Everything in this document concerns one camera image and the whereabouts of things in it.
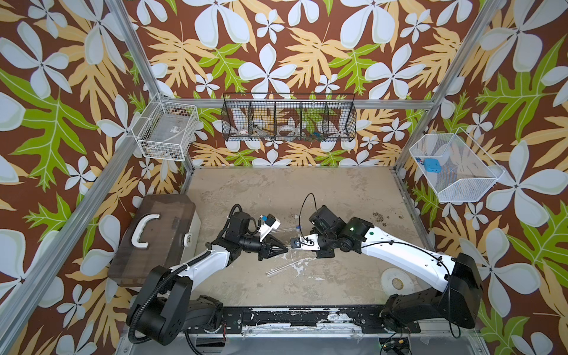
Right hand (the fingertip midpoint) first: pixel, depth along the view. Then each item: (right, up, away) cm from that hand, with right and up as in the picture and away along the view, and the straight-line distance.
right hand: (309, 240), depth 80 cm
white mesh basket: (+56, +26, -3) cm, 61 cm away
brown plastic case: (-57, +1, 0) cm, 57 cm away
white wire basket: (-56, +43, +6) cm, 70 cm away
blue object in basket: (+50, +29, +6) cm, 58 cm away
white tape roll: (+33, -16, +3) cm, 37 cm away
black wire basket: (-9, +52, +18) cm, 55 cm away
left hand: (-8, -2, -2) cm, 9 cm away
